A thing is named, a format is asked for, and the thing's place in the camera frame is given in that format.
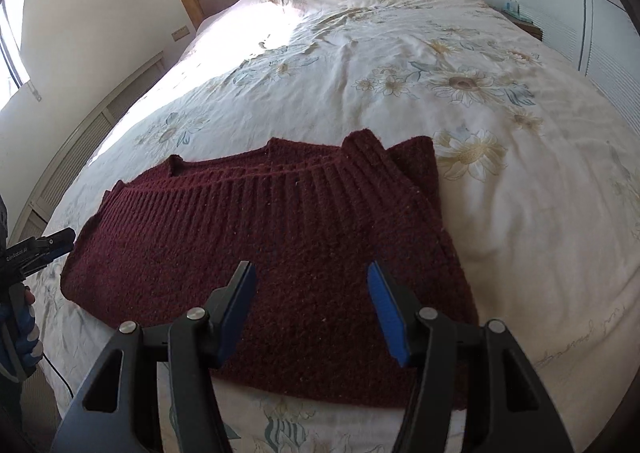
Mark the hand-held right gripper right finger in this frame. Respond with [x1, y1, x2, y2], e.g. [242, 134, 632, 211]
[366, 260, 576, 453]

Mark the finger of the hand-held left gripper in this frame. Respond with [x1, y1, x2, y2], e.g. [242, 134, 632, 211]
[37, 227, 77, 249]
[20, 238, 76, 279]

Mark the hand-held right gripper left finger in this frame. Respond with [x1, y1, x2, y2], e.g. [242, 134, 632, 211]
[50, 260, 258, 453]

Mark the dark red knitted sweater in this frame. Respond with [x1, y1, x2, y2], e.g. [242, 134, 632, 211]
[60, 130, 480, 409]

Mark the person's left hand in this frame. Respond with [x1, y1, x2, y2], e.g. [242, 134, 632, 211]
[12, 284, 43, 368]

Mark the window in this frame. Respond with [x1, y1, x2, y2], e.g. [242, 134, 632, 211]
[0, 0, 40, 104]

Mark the bed with floral duvet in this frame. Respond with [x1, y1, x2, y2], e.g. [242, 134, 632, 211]
[37, 0, 640, 453]

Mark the wooden nightstand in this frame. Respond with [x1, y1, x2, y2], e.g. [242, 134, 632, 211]
[502, 0, 544, 42]

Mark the black cable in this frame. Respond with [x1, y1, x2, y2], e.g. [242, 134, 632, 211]
[40, 353, 77, 400]

